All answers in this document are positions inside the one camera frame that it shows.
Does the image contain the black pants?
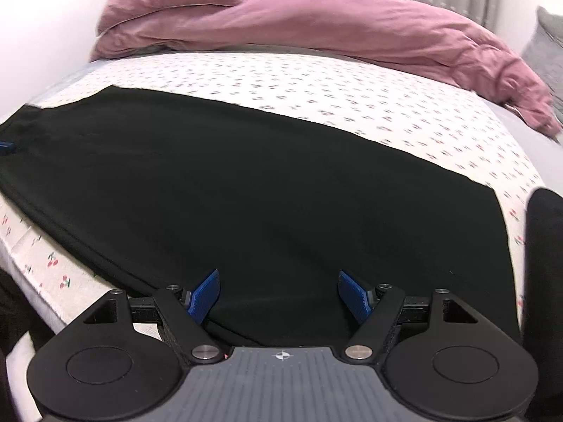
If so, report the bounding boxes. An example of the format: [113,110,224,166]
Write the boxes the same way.
[1,87,520,348]

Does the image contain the folded black garment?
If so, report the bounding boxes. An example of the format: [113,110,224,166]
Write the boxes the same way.
[526,187,563,383]

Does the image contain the cherry print bed sheet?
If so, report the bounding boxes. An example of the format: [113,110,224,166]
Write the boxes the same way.
[34,49,543,294]

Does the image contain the light grey bed sheet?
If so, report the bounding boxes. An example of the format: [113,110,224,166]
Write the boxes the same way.
[484,100,563,195]

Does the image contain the pink duvet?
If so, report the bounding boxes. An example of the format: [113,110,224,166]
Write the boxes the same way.
[91,0,562,137]

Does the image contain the grey quilted blanket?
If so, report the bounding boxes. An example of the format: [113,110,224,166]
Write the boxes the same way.
[522,6,562,110]

